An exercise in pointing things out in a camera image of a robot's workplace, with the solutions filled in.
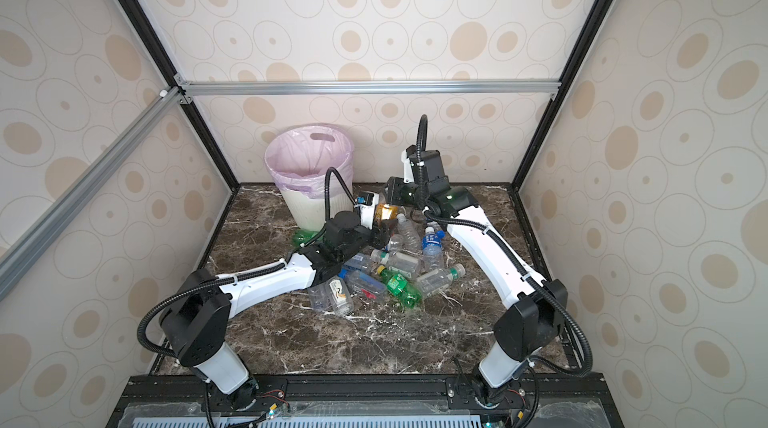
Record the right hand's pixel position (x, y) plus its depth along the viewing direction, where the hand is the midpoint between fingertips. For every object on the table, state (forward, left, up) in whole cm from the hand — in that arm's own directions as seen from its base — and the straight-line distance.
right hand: (388, 187), depth 78 cm
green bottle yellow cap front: (-15, -2, -26) cm, 30 cm away
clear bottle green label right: (-12, -14, -29) cm, 34 cm away
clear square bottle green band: (-5, -5, -29) cm, 30 cm away
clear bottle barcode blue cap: (-19, +7, -5) cm, 21 cm away
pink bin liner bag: (+24, +31, -9) cm, 40 cm away
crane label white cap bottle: (-16, +18, -29) cm, 37 cm away
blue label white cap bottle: (-3, -14, -26) cm, 29 cm away
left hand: (-4, -2, -6) cm, 8 cm away
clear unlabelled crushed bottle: (+3, -7, -27) cm, 28 cm away
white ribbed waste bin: (+6, +25, -16) cm, 30 cm away
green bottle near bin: (+3, +30, -26) cm, 40 cm away
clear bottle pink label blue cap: (-14, +8, -28) cm, 32 cm away
